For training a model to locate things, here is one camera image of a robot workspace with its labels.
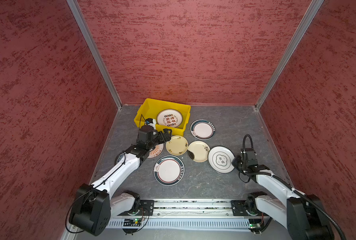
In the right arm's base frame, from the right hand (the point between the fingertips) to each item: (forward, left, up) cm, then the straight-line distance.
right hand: (231, 163), depth 90 cm
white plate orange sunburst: (+10, +46, +1) cm, 47 cm away
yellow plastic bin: (+46, +54, +3) cm, 71 cm away
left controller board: (-28, +56, 0) cm, 63 cm away
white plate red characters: (+36, +39, +3) cm, 53 cm away
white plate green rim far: (+27, +15, 0) cm, 31 cm away
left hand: (+12, +39, +17) cm, 44 cm away
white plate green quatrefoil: (+3, +7, +1) cm, 7 cm away
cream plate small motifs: (+14, +33, 0) cm, 36 cm away
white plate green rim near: (-3, +39, 0) cm, 39 cm away
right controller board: (-31, -4, -1) cm, 31 cm away
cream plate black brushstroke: (+9, +19, 0) cm, 22 cm away
